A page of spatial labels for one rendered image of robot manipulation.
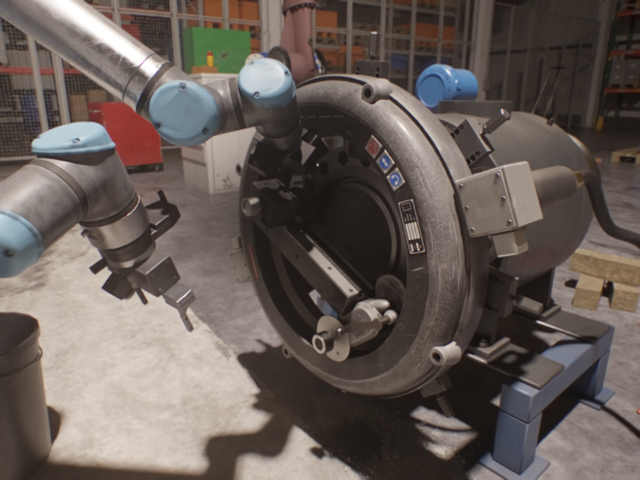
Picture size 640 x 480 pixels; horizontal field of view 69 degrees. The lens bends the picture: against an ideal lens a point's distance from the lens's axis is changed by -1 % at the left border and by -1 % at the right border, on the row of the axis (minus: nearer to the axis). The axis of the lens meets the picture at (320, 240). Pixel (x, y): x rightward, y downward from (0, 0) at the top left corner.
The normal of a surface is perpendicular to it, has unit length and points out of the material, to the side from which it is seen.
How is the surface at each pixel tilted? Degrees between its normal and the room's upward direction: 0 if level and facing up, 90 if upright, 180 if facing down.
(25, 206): 56
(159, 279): 96
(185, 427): 0
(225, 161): 90
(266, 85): 52
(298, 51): 89
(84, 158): 101
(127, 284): 96
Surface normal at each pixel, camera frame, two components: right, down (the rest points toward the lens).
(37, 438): 1.00, 0.06
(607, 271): -0.73, 0.20
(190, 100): 0.14, 0.32
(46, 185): 0.54, -0.46
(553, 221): 0.66, 0.17
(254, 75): 0.00, -0.37
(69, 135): -0.13, -0.81
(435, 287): -0.54, 0.24
